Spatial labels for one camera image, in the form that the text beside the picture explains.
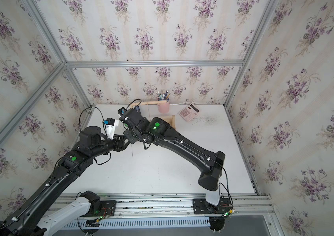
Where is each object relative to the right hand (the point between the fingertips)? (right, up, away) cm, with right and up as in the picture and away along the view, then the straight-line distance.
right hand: (133, 129), depth 68 cm
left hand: (-1, -4, +1) cm, 4 cm away
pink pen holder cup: (+13, +14, +49) cm, 52 cm away
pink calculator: (+33, +10, +46) cm, 58 cm away
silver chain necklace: (+2, -5, -10) cm, 11 cm away
